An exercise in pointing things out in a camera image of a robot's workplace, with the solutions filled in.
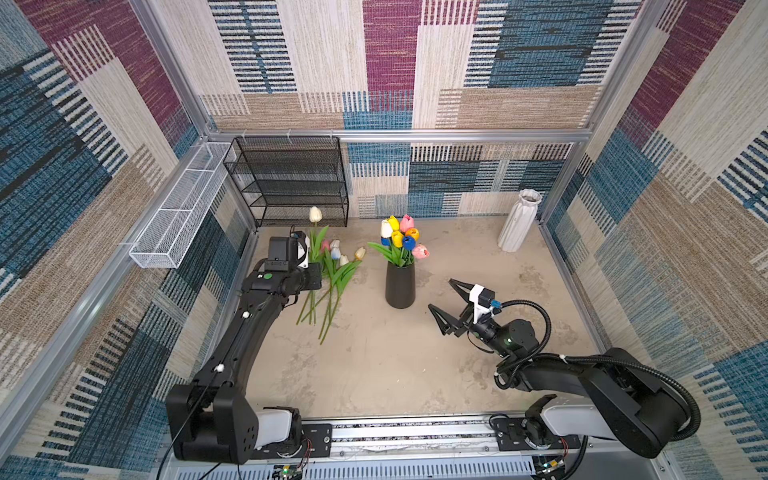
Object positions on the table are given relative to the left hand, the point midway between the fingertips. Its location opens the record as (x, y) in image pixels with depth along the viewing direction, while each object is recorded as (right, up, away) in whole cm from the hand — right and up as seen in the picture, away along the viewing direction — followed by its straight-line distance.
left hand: (315, 267), depth 82 cm
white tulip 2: (+19, +9, -8) cm, 23 cm away
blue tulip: (+25, +6, -10) cm, 27 cm away
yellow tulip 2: (+22, +8, -9) cm, 25 cm away
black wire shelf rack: (-16, +30, +29) cm, 44 cm away
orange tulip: (+26, +9, -8) cm, 29 cm away
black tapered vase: (+23, -6, +10) cm, 26 cm away
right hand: (+33, -6, -6) cm, 34 cm away
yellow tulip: (+21, +12, -5) cm, 25 cm away
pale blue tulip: (+2, +3, +23) cm, 23 cm away
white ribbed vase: (+62, +14, +16) cm, 66 cm away
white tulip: (0, +8, +3) cm, 8 cm away
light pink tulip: (+27, +4, -11) cm, 30 cm away
